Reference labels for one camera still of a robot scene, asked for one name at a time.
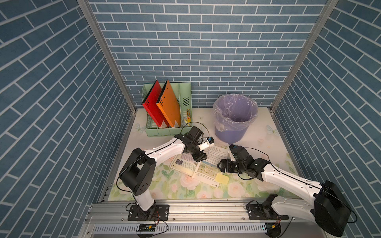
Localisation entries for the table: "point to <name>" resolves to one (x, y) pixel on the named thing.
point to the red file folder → (150, 103)
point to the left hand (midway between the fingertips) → (205, 154)
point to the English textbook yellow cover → (205, 171)
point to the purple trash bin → (232, 137)
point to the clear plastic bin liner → (233, 111)
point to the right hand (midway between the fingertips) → (222, 166)
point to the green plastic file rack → (183, 92)
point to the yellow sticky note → (222, 179)
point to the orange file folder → (169, 102)
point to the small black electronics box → (147, 227)
